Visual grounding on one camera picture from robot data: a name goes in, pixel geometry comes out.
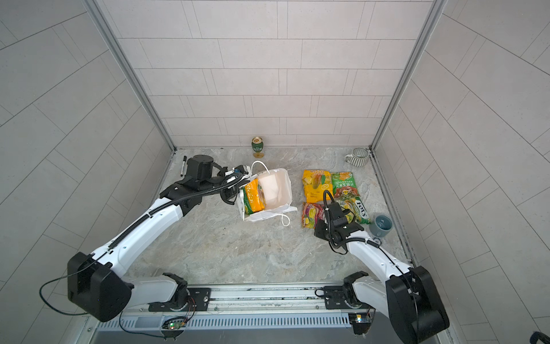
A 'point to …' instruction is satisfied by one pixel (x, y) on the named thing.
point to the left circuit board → (175, 322)
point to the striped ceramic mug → (359, 158)
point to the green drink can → (257, 144)
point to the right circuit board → (361, 322)
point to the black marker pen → (185, 158)
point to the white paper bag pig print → (268, 194)
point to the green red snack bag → (344, 186)
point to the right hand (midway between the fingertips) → (315, 229)
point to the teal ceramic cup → (381, 226)
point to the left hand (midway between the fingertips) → (252, 175)
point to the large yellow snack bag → (316, 182)
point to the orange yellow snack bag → (253, 196)
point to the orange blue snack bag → (310, 213)
